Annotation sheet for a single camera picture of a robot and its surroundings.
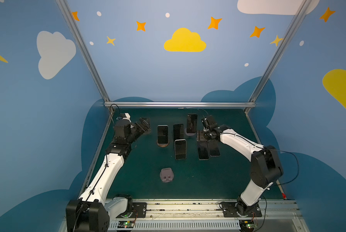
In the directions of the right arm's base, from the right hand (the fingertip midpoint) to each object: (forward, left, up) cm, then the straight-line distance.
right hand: (203, 134), depth 93 cm
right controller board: (-46, -19, -11) cm, 51 cm away
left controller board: (-50, +41, -10) cm, 65 cm away
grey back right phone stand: (+6, +9, -9) cm, 14 cm away
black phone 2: (+8, +17, -8) cm, 20 cm away
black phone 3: (+17, +7, -9) cm, 20 cm away
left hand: (-5, +34, +17) cm, 38 cm away
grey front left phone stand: (-26, +22, -6) cm, 35 cm away
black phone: (-1, +27, 0) cm, 27 cm away
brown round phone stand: (-4, +27, -10) cm, 29 cm away
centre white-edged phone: (-11, +15, -2) cm, 18 cm away
